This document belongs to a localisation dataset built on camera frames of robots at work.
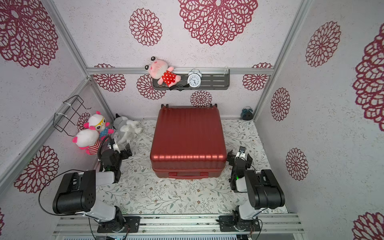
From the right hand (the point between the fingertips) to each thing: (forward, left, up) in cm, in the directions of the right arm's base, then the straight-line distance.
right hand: (240, 151), depth 91 cm
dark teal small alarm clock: (+37, -12, -4) cm, 39 cm away
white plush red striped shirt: (-1, +89, +12) cm, 90 cm away
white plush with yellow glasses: (+13, +90, +11) cm, 91 cm away
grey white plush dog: (+14, +74, +3) cm, 76 cm away
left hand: (+1, +73, +2) cm, 73 cm away
